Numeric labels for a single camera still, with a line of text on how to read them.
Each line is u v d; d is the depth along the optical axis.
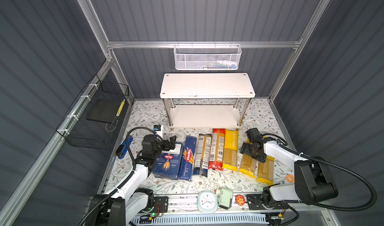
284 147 0.55
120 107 0.79
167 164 0.80
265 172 0.82
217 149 0.91
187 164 0.84
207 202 0.72
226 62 0.92
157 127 0.74
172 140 0.78
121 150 0.92
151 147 0.65
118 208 0.40
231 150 0.91
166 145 0.75
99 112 0.74
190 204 0.75
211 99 1.20
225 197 0.72
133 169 0.55
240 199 0.75
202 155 0.89
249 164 0.84
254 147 0.67
